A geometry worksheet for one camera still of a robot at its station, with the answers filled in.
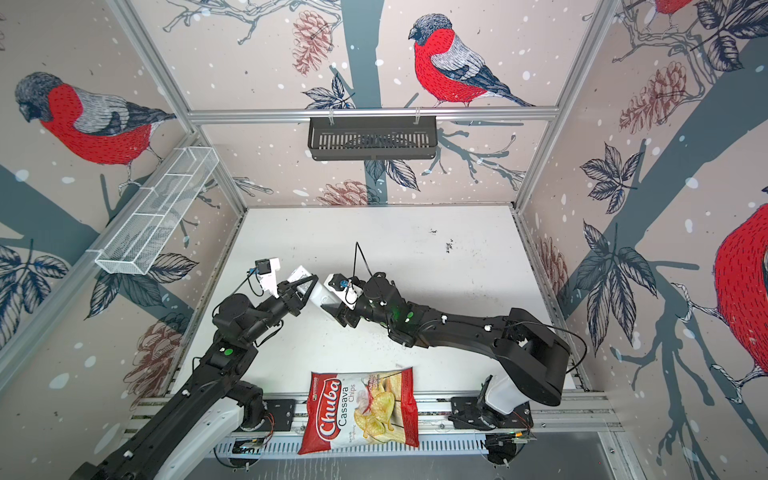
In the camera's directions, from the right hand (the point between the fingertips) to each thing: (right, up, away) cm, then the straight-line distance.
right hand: (329, 296), depth 76 cm
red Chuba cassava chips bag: (+7, -26, -6) cm, 28 cm away
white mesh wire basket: (-46, +12, -5) cm, 48 cm away
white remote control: (-2, +1, -3) cm, 3 cm away
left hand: (-3, +5, -5) cm, 7 cm away
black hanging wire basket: (+10, +51, +31) cm, 60 cm away
